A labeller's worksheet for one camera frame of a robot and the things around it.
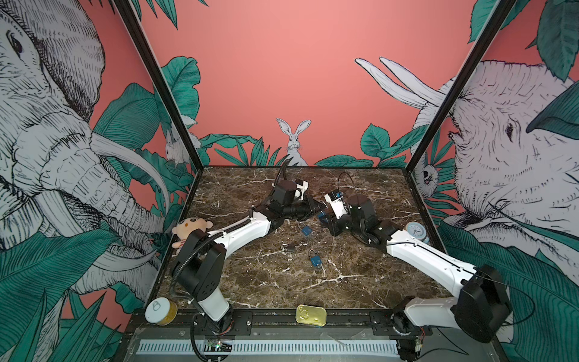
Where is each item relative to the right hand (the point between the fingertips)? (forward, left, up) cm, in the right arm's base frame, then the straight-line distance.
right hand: (321, 215), depth 79 cm
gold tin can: (-30, +3, -14) cm, 33 cm away
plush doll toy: (+1, +53, -10) cm, 54 cm away
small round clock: (+2, -42, -16) cm, 45 cm away
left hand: (+2, -3, +4) cm, 5 cm away
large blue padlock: (-1, 0, 0) cm, 1 cm away
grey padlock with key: (-4, +12, -20) cm, 23 cm away
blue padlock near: (-9, +1, -19) cm, 21 cm away
